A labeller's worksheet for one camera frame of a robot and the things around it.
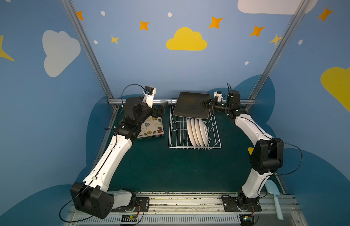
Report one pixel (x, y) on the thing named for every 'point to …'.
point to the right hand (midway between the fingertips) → (201, 101)
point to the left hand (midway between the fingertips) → (158, 98)
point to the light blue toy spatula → (273, 187)
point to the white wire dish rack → (178, 137)
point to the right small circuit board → (246, 220)
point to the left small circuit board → (129, 218)
